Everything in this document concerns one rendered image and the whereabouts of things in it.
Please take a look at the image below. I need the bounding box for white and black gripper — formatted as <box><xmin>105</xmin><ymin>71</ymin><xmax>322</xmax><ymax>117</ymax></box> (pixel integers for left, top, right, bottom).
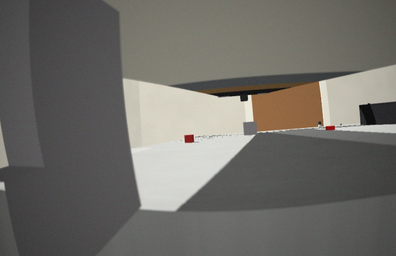
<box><xmin>240</xmin><ymin>94</ymin><xmax>248</xmax><ymax>101</ymax></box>

